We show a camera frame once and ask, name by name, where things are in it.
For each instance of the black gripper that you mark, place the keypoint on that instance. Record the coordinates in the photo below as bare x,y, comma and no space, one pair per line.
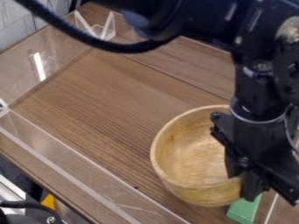
259,150

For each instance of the green rectangular block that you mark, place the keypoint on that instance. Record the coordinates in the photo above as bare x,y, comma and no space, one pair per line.
241,211

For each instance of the light wooden bowl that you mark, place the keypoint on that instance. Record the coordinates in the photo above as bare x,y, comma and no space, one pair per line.
187,158

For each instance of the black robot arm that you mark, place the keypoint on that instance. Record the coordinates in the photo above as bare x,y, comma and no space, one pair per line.
257,30

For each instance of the yellow label lower left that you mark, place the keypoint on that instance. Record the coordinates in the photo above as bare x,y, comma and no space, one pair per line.
49,202

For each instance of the clear acrylic front wall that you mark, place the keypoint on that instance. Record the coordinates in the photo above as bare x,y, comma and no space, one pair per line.
95,193

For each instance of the clear acrylic corner bracket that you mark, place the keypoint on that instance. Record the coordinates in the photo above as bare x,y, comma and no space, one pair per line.
104,32

